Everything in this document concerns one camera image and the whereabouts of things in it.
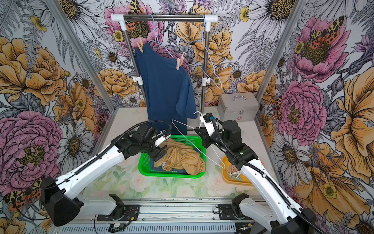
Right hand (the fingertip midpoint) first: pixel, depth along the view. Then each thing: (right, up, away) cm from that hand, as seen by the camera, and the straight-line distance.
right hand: (196, 132), depth 70 cm
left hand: (-20, -10, +8) cm, 24 cm away
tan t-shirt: (-8, -14, +10) cm, 19 cm away
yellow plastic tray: (+19, -22, +21) cm, 36 cm away
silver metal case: (+32, +16, +41) cm, 54 cm away
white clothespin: (+23, -25, +15) cm, 37 cm away
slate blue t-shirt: (-20, -23, +17) cm, 35 cm away
